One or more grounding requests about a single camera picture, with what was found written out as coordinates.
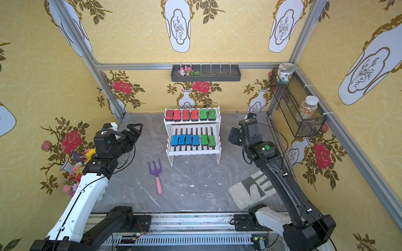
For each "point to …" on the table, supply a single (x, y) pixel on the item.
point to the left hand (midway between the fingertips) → (134, 129)
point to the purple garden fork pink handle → (157, 172)
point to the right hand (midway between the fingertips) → (240, 131)
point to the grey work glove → (254, 189)
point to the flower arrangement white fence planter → (75, 169)
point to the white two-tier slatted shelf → (192, 132)
